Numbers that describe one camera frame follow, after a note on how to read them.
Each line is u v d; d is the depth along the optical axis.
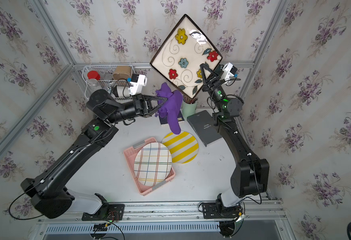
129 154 0.91
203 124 1.03
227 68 0.55
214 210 0.73
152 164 0.87
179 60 0.52
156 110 0.46
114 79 0.91
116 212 0.73
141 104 0.44
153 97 0.49
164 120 1.11
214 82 0.54
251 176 0.43
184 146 0.98
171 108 0.47
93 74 0.93
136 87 0.47
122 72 0.88
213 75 0.55
